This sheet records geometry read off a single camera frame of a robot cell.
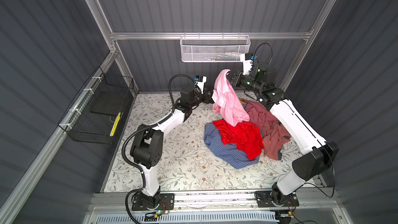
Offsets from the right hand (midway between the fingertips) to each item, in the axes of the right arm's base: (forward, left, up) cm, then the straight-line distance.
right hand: (225, 74), depth 69 cm
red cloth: (-12, -14, -34) cm, 38 cm away
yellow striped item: (-20, +50, -14) cm, 56 cm away
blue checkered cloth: (-20, -4, -42) cm, 47 cm away
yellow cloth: (+14, -16, -35) cm, 41 cm away
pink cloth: (-3, -3, -17) cm, 18 cm away
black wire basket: (-14, +63, -13) cm, 66 cm away
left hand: (+6, +4, -15) cm, 17 cm away
